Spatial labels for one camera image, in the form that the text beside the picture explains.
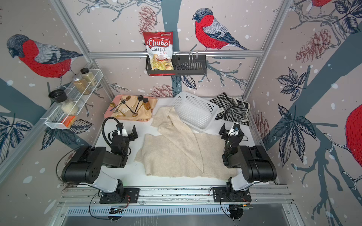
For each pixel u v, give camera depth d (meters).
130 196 0.73
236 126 0.75
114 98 1.22
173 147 0.92
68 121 0.66
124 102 1.18
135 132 0.85
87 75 0.80
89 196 0.75
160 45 0.82
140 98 1.20
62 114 0.71
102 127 0.63
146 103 1.07
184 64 1.07
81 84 0.76
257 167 0.44
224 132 0.82
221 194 0.73
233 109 1.01
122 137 0.74
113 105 1.14
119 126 0.76
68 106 0.68
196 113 1.10
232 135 0.76
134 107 1.14
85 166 0.46
